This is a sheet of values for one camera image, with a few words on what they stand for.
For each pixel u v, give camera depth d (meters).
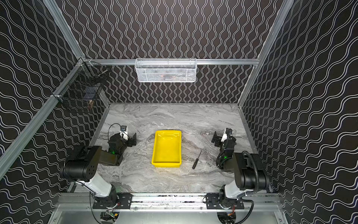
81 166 0.47
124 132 0.82
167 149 0.91
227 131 0.80
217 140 0.83
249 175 0.45
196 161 0.89
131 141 0.86
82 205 0.76
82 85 0.94
